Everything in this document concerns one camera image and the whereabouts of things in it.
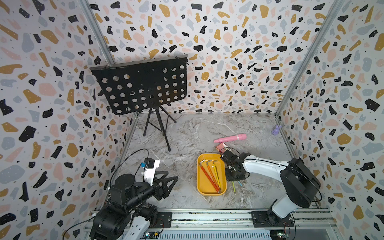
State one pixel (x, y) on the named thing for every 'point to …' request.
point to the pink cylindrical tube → (240, 137)
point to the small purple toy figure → (276, 130)
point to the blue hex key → (241, 185)
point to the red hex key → (200, 162)
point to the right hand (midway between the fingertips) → (229, 178)
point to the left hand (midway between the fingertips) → (173, 176)
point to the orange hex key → (211, 174)
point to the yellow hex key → (216, 173)
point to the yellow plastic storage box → (204, 186)
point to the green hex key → (234, 187)
